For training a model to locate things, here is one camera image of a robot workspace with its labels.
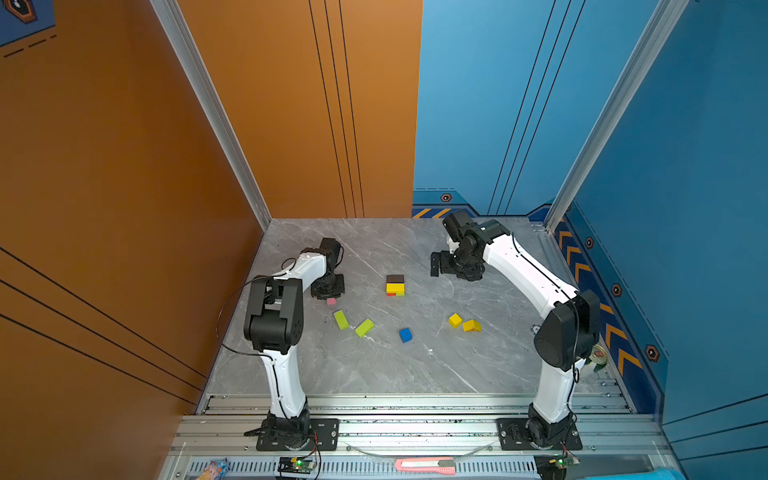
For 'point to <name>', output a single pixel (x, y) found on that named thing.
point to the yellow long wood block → (395, 288)
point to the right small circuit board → (564, 462)
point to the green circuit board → (295, 465)
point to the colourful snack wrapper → (216, 470)
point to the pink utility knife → (439, 466)
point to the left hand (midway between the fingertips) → (332, 292)
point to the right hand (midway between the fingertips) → (442, 274)
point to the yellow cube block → (455, 320)
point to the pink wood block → (331, 301)
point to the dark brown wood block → (395, 279)
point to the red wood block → (391, 294)
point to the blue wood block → (405, 335)
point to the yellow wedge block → (472, 326)
